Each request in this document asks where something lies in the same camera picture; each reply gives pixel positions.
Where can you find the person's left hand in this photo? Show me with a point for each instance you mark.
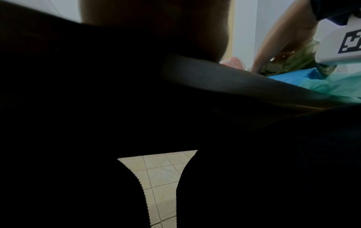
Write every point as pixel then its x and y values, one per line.
pixel 169 22

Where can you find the blue plastic bag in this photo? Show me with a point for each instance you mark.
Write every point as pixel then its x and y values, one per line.
pixel 299 76

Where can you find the pink plastic bag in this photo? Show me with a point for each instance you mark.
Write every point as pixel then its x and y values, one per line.
pixel 235 63

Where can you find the person's black trousers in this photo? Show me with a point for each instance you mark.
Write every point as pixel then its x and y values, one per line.
pixel 253 178

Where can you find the person's right hand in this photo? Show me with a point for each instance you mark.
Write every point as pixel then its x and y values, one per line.
pixel 287 29

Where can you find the olive green bag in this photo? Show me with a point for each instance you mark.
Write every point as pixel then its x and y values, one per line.
pixel 299 61

